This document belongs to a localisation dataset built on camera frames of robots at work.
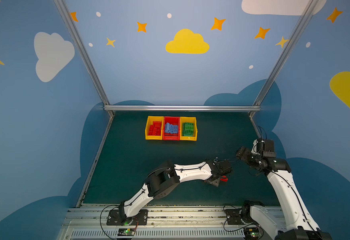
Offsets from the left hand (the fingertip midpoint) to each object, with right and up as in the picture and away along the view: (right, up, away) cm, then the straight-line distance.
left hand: (213, 180), depth 86 cm
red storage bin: (-24, +36, +21) cm, 48 cm away
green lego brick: (-13, +29, +20) cm, 38 cm away
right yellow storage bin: (-10, +37, +25) cm, 46 cm away
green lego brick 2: (-13, +32, +21) cm, 40 cm away
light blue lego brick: (-28, +31, +20) cm, 47 cm away
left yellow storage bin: (-42, +36, +24) cm, 60 cm away
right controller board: (+15, -20, -14) cm, 29 cm away
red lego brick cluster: (+3, +4, -10) cm, 11 cm away
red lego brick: (-36, +33, +24) cm, 55 cm away
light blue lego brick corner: (-26, +31, +21) cm, 46 cm away
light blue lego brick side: (-23, +30, +24) cm, 45 cm away
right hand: (+16, +17, -6) cm, 24 cm away
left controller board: (-46, -19, -16) cm, 53 cm away
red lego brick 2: (-35, +28, +21) cm, 50 cm away
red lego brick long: (-40, +29, +21) cm, 54 cm away
